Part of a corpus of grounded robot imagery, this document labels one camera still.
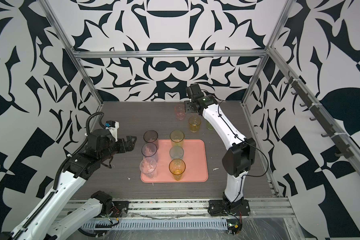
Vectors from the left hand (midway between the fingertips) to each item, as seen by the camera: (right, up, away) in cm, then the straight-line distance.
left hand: (128, 135), depth 73 cm
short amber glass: (+34, +6, +27) cm, 44 cm away
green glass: (+23, -4, +21) cm, 31 cm away
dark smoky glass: (+9, -2, +13) cm, 16 cm away
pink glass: (+24, +14, +37) cm, 46 cm away
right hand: (+32, +16, +12) cm, 37 cm away
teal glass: (+23, -11, +14) cm, 29 cm away
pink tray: (+34, -15, +15) cm, 40 cm away
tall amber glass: (+23, -16, +3) cm, 28 cm away
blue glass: (+8, -10, +15) cm, 19 cm away
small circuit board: (+51, -44, -2) cm, 67 cm away
